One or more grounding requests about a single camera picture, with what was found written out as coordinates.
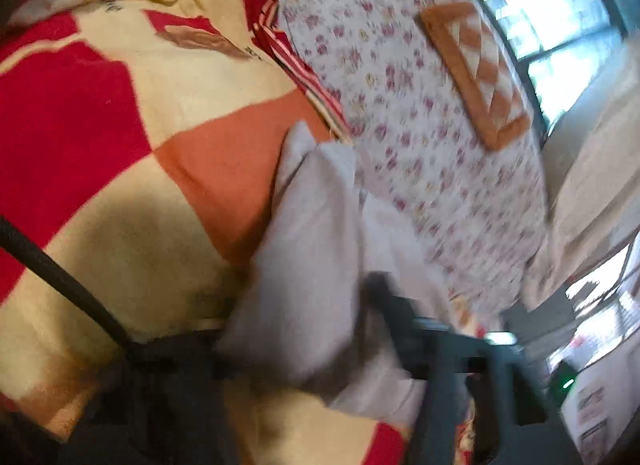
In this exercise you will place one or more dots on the window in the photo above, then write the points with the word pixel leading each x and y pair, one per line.
pixel 540 0

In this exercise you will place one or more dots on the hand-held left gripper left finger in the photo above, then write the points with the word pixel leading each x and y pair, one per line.
pixel 165 395

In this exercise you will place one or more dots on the beige curtain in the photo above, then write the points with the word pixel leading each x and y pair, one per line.
pixel 595 170

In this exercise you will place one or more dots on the white device with green light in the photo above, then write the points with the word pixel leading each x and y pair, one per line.
pixel 600 395

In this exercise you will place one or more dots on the beige zip jacket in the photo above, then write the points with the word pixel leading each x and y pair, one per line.
pixel 310 270

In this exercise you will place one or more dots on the red yellow checkered blanket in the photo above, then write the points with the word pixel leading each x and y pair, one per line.
pixel 75 110

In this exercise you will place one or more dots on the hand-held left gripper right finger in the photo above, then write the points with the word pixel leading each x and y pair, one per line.
pixel 450 345

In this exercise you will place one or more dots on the orange diamond-pattern mat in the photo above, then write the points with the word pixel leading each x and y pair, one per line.
pixel 480 75

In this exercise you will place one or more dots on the floral quilt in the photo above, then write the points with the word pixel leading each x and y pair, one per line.
pixel 400 120

